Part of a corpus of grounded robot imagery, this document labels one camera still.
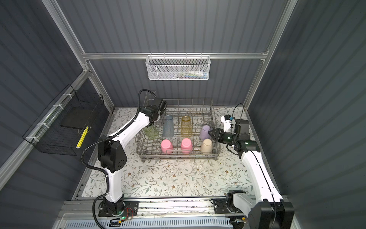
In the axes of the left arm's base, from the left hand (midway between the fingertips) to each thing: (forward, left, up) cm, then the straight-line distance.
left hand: (157, 117), depth 90 cm
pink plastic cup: (-18, -7, -5) cm, 20 cm away
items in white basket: (+22, -22, +17) cm, 36 cm away
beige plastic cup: (-18, -30, -5) cm, 36 cm away
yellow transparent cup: (-3, -18, -7) cm, 20 cm away
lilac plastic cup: (-8, -30, -7) cm, 32 cm away
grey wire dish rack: (+16, -31, -11) cm, 36 cm away
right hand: (-16, -33, +5) cm, 37 cm away
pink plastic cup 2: (-18, -19, -5) cm, 27 cm away
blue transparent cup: (-3, -7, -5) cm, 9 cm away
